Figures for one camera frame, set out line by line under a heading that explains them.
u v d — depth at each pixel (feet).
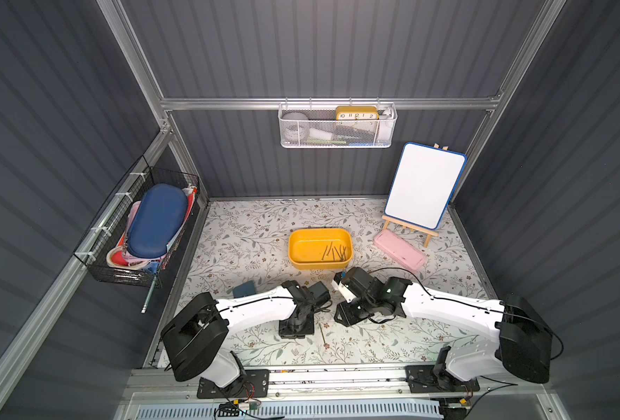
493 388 2.37
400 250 3.34
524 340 1.36
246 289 3.06
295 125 2.71
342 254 3.34
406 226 3.37
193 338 1.37
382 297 1.92
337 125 2.97
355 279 2.03
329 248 3.37
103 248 2.07
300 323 2.24
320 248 3.42
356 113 2.85
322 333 2.71
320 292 2.22
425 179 3.00
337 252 3.35
